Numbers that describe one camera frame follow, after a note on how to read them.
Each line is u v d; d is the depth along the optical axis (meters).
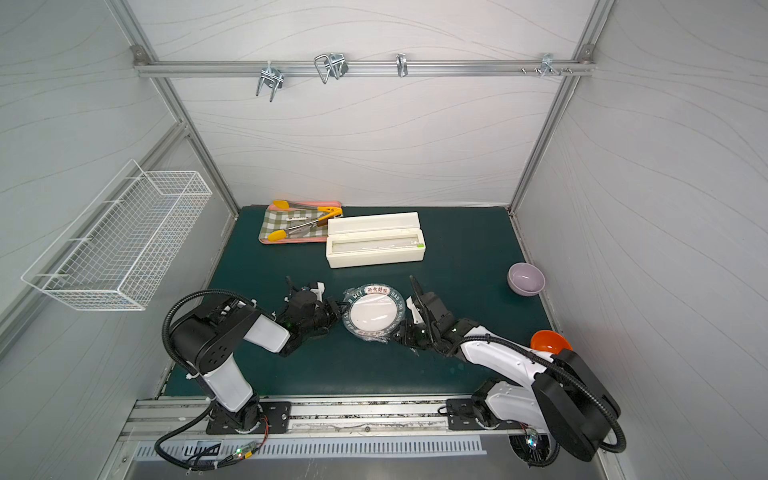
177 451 0.70
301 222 1.15
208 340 0.47
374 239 1.01
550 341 0.80
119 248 0.69
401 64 0.78
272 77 0.79
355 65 0.78
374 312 0.91
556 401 0.41
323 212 1.18
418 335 0.73
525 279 0.98
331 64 0.77
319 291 0.87
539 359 0.46
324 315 0.82
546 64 0.77
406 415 0.75
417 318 0.76
